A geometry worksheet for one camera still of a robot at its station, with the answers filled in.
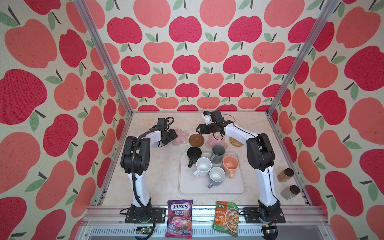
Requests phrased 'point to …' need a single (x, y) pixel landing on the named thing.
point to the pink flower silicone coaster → (215, 140)
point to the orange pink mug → (230, 163)
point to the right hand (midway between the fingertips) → (203, 128)
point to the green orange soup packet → (226, 217)
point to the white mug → (203, 165)
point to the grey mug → (218, 151)
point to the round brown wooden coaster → (196, 140)
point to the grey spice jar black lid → (289, 192)
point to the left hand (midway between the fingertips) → (177, 137)
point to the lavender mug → (216, 174)
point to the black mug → (193, 153)
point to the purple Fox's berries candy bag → (179, 219)
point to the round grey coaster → (156, 144)
